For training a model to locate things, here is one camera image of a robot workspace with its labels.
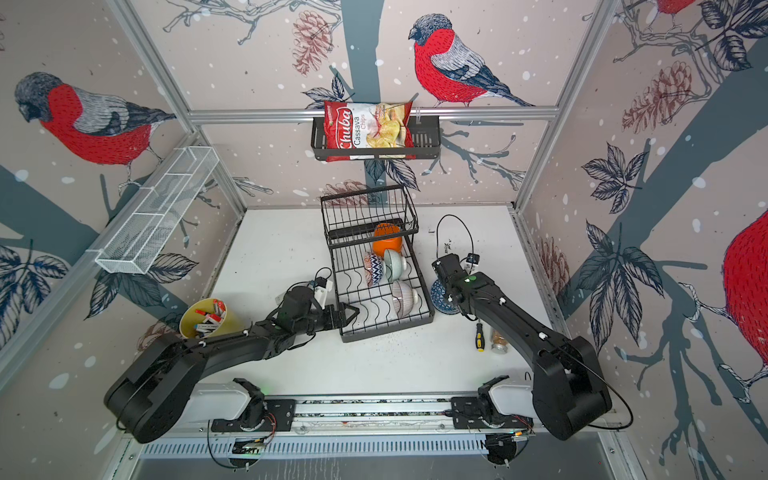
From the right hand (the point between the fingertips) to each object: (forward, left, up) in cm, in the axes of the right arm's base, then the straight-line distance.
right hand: (461, 298), depth 85 cm
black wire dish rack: (+7, +25, -2) cm, 26 cm away
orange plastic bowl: (+20, +26, -2) cm, 33 cm away
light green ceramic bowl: (+10, +20, +2) cm, 22 cm away
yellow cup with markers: (-11, +69, +6) cm, 70 cm away
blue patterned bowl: (+2, +6, -5) cm, 7 cm away
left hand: (-6, +32, -1) cm, 33 cm away
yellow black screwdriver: (-8, -6, -8) cm, 13 cm away
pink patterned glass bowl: (-2, +17, +2) cm, 17 cm away
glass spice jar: (-11, -10, -6) cm, 16 cm away
